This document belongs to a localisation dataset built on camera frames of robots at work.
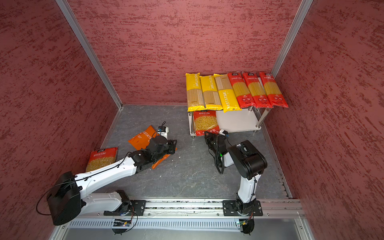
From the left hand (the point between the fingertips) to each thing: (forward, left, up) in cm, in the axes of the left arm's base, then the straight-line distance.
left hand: (174, 143), depth 82 cm
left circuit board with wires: (-37, +24, -18) cm, 47 cm away
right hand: (+12, -15, -6) cm, 20 cm away
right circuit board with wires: (-36, -38, -13) cm, 54 cm away
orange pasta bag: (+8, +24, -12) cm, 28 cm away
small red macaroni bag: (+20, -18, -4) cm, 27 cm away
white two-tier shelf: (+30, -52, -14) cm, 61 cm away
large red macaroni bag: (-4, +45, -11) cm, 47 cm away
